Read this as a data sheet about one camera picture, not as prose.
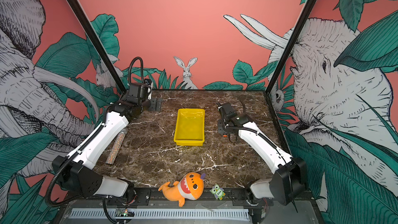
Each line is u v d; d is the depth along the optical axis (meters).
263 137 0.48
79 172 0.39
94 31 0.89
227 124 0.57
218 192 0.75
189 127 0.99
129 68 0.56
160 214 0.70
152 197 0.75
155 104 0.72
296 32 0.86
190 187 0.69
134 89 0.57
